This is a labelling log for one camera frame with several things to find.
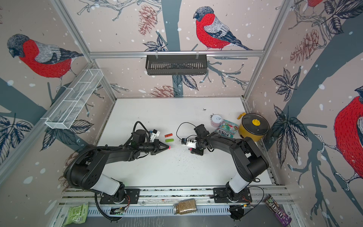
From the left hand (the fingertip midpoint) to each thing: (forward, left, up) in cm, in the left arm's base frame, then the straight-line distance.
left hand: (170, 145), depth 84 cm
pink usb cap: (0, 0, -2) cm, 2 cm away
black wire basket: (+58, -2, +19) cm, 61 cm away
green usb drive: (+8, +2, -9) cm, 12 cm away
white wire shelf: (+6, +54, +22) cm, 58 cm away
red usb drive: (+12, +3, -9) cm, 15 cm away
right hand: (+4, -16, -9) cm, 19 cm away
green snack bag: (-33, +44, -7) cm, 56 cm away
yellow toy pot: (+13, -54, +2) cm, 55 cm away
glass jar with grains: (-30, -9, -3) cm, 32 cm away
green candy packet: (+16, -39, -5) cm, 43 cm away
